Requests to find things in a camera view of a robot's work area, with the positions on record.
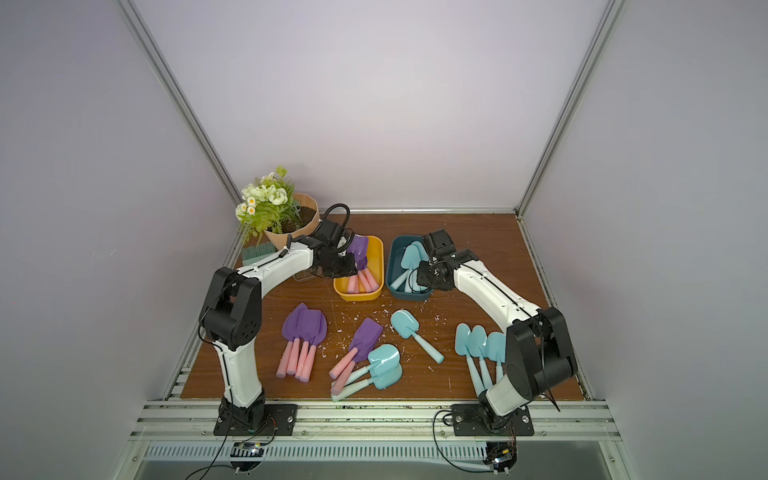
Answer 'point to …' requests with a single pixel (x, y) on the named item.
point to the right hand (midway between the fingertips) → (428, 266)
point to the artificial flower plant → (268, 204)
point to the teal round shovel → (404, 278)
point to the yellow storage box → (375, 266)
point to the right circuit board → (501, 454)
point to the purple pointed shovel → (365, 281)
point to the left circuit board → (247, 449)
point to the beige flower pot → (306, 220)
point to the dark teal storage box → (395, 250)
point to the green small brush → (250, 253)
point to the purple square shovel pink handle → (370, 279)
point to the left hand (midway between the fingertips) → (360, 269)
